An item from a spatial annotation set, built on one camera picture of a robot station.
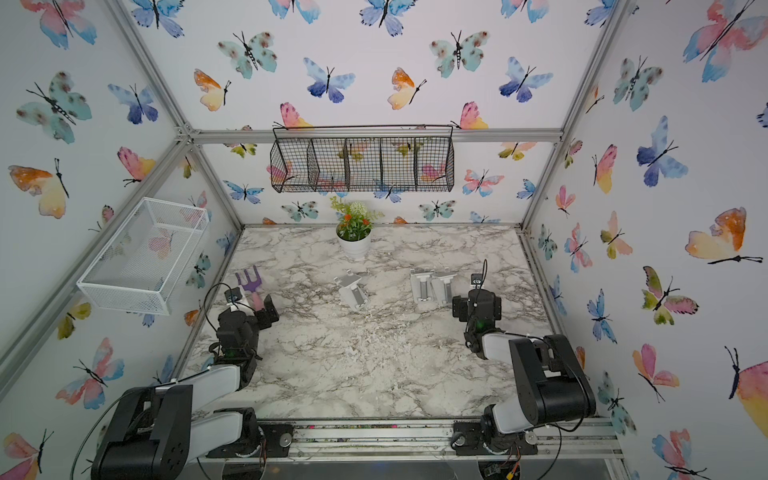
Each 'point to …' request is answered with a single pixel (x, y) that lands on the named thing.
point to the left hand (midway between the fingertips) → (255, 297)
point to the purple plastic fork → (249, 285)
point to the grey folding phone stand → (421, 283)
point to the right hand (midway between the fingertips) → (480, 294)
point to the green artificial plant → (356, 221)
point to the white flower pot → (355, 249)
